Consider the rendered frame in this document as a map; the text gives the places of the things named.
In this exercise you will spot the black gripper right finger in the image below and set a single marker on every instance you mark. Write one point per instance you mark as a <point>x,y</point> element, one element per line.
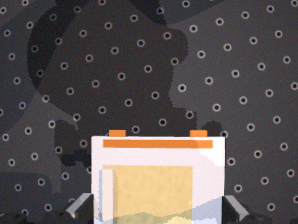
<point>232,211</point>

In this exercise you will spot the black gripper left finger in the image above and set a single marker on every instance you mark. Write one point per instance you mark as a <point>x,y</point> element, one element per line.
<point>82,207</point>

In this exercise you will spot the white bar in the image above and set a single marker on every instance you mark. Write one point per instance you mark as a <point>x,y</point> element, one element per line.
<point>108,196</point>

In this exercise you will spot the white rectangular tray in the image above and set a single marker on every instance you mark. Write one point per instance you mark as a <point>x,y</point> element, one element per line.
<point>160,180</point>

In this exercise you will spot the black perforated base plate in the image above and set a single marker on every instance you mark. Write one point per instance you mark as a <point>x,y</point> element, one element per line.
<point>73,69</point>

